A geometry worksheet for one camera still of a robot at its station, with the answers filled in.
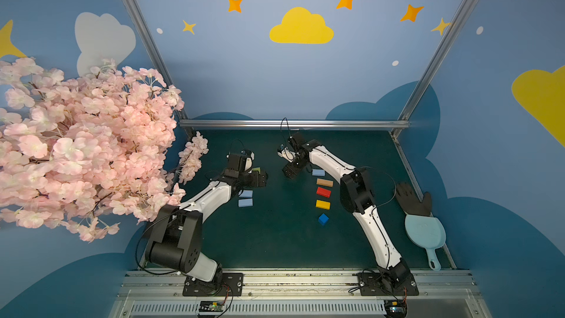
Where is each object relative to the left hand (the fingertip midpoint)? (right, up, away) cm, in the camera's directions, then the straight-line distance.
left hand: (258, 172), depth 93 cm
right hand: (+17, +3, +14) cm, 22 cm away
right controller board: (+49, -44, -20) cm, 69 cm away
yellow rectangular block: (+28, -14, +1) cm, 32 cm away
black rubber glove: (+67, -12, +3) cm, 68 cm away
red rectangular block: (+29, -9, +3) cm, 30 cm away
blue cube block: (+27, -18, -5) cm, 33 cm away
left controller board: (-13, -43, -21) cm, 49 cm away
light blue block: (-5, -10, +3) cm, 11 cm away
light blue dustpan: (+69, -23, -6) cm, 73 cm away
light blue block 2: (-6, -13, +1) cm, 14 cm away
